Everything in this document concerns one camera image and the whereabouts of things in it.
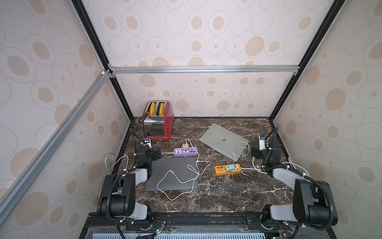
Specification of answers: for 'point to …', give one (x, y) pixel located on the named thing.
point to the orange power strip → (220, 170)
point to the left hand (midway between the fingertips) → (152, 144)
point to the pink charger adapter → (185, 147)
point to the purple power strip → (180, 152)
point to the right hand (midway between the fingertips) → (259, 144)
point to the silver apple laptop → (229, 145)
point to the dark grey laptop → (173, 173)
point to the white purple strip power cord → (126, 161)
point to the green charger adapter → (230, 169)
